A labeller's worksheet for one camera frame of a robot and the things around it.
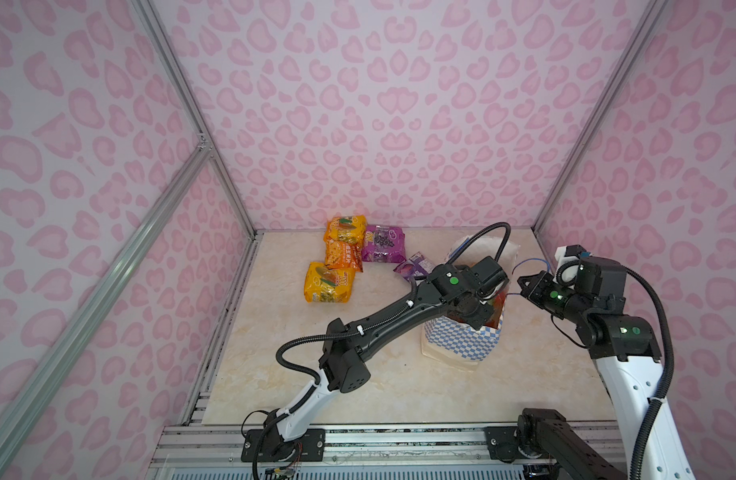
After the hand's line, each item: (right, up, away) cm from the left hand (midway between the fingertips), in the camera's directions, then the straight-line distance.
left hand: (483, 311), depth 75 cm
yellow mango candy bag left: (-44, +5, +23) cm, 50 cm away
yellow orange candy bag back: (-39, +21, +39) cm, 59 cm away
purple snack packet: (-14, +10, +27) cm, 32 cm away
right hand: (+6, +9, -7) cm, 13 cm away
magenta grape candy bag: (-24, +18, +34) cm, 46 cm away
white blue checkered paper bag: (-8, -8, +1) cm, 11 cm away
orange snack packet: (-38, +14, +32) cm, 52 cm away
